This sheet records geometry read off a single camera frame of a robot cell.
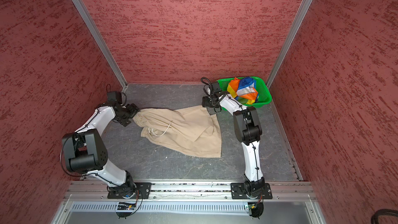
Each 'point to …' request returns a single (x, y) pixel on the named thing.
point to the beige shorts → (189, 130)
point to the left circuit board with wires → (125, 209)
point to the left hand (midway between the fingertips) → (137, 116)
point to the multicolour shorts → (244, 90)
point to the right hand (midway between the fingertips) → (205, 105)
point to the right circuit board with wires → (257, 209)
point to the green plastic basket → (264, 97)
